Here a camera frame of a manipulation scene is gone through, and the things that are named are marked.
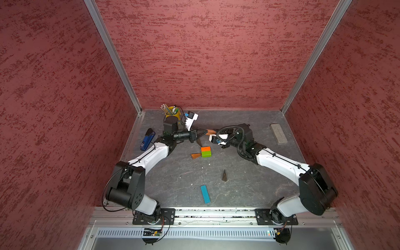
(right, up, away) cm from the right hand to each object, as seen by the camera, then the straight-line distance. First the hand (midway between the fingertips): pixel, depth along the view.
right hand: (214, 131), depth 82 cm
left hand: (-5, -1, -3) cm, 6 cm away
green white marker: (-26, +14, +25) cm, 39 cm away
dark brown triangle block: (-9, -8, +19) cm, 22 cm away
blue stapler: (-43, -6, +17) cm, 47 cm away
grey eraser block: (+45, -3, +21) cm, 50 cm away
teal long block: (-5, -33, -1) cm, 34 cm away
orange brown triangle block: (-11, -16, +12) cm, 23 cm away
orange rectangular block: (-4, -12, +15) cm, 20 cm away
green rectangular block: (-5, -15, +13) cm, 20 cm away
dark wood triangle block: (+6, -25, +3) cm, 26 cm away
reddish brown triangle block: (-3, 0, -4) cm, 5 cm away
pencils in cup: (-31, +15, +18) cm, 39 cm away
